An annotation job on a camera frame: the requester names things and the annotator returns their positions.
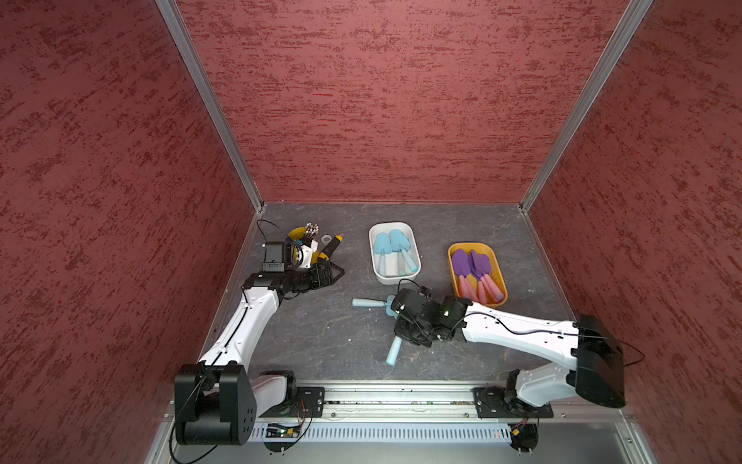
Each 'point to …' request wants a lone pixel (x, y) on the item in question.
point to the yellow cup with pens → (300, 232)
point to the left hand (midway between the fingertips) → (332, 280)
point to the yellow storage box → (496, 273)
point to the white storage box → (395, 252)
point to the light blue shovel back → (401, 264)
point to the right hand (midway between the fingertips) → (397, 338)
